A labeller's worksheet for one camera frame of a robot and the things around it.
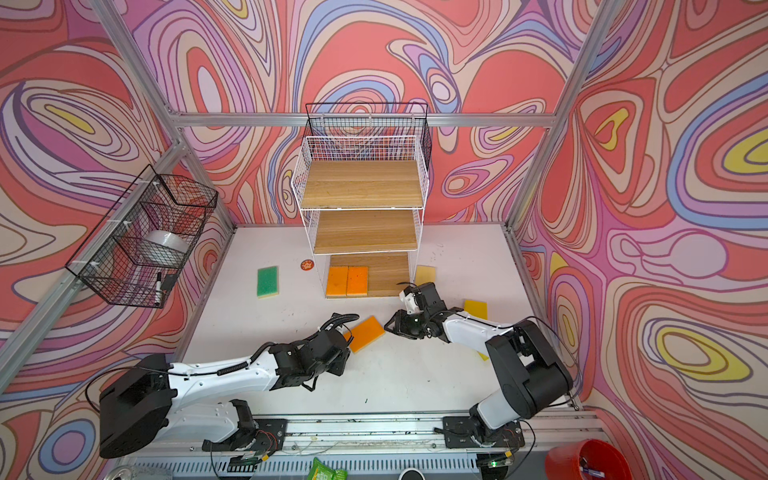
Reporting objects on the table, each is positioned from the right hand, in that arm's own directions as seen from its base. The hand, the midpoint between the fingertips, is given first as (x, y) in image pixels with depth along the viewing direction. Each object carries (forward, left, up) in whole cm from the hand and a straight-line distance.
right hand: (391, 333), depth 88 cm
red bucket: (-33, -41, +8) cm, 53 cm away
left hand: (-6, +12, +1) cm, 13 cm away
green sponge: (+20, +42, 0) cm, 47 cm away
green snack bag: (-33, +17, -1) cm, 37 cm away
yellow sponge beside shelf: (+22, -13, -2) cm, 26 cm away
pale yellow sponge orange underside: (+1, +8, -1) cm, 8 cm away
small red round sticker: (+28, +30, -2) cm, 41 cm away
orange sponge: (+20, +18, 0) cm, 27 cm away
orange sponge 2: (+19, +11, 0) cm, 22 cm away
